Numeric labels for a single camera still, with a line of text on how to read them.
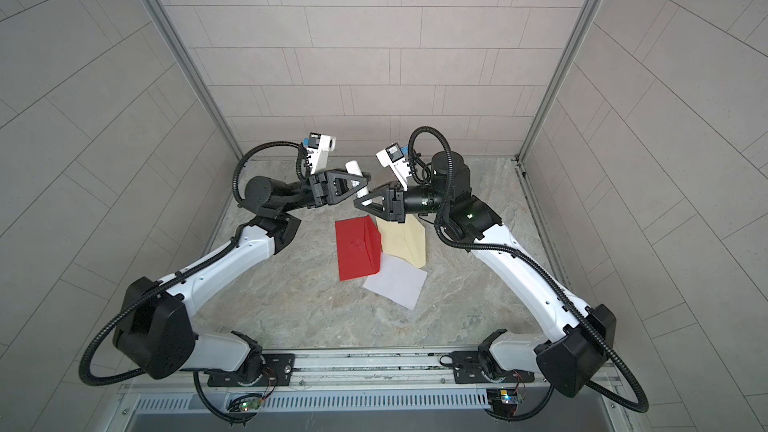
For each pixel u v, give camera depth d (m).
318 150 0.57
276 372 0.70
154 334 0.40
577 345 0.37
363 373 0.71
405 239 0.95
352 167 0.57
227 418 0.65
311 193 0.54
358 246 0.93
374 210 0.56
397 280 0.87
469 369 0.71
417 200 0.54
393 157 0.54
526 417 0.65
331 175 0.55
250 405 0.64
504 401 0.68
